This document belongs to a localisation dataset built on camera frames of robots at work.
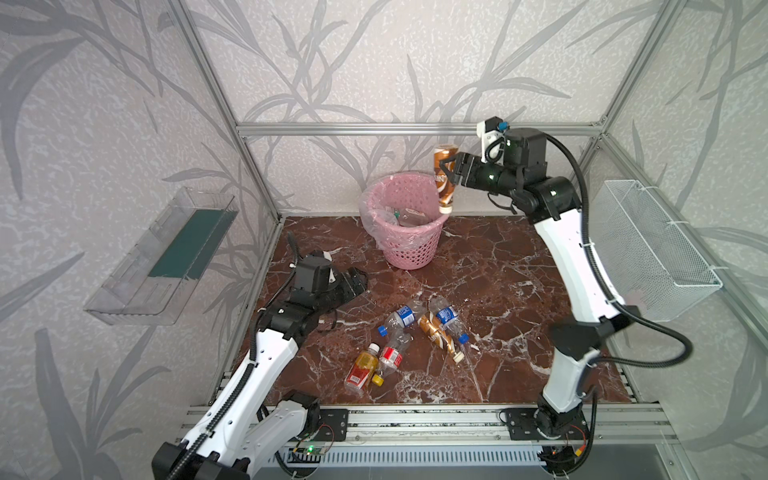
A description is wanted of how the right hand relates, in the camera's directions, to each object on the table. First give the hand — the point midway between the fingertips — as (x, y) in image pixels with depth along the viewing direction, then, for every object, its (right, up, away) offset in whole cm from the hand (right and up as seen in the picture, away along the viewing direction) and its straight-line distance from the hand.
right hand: (452, 157), depth 68 cm
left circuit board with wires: (-33, -69, +3) cm, 76 cm away
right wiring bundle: (+27, -73, +3) cm, 78 cm away
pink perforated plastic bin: (-7, -25, +30) cm, 39 cm away
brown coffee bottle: (-4, -44, +18) cm, 48 cm away
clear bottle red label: (-14, -51, +11) cm, 54 cm away
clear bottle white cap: (-8, -11, +33) cm, 36 cm away
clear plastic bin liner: (-13, -9, +36) cm, 39 cm away
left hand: (-22, -28, +7) cm, 36 cm away
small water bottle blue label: (+2, -42, +21) cm, 47 cm away
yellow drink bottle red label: (-22, -53, +10) cm, 59 cm away
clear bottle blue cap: (-11, -42, +19) cm, 48 cm away
